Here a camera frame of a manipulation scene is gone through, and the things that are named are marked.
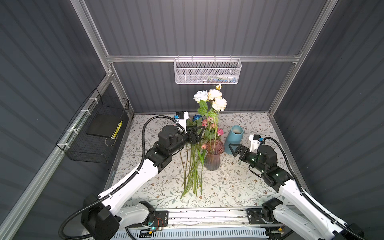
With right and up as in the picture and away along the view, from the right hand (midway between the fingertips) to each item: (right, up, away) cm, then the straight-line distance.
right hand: (236, 147), depth 76 cm
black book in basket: (-67, +11, -1) cm, 68 cm away
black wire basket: (-72, +5, -4) cm, 72 cm away
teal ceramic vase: (+1, +5, +7) cm, 9 cm away
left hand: (-17, +9, -9) cm, 22 cm away
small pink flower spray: (-12, +11, +26) cm, 30 cm away
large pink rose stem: (-14, +13, +29) cm, 35 cm away
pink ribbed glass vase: (-11, -1, +5) cm, 12 cm away
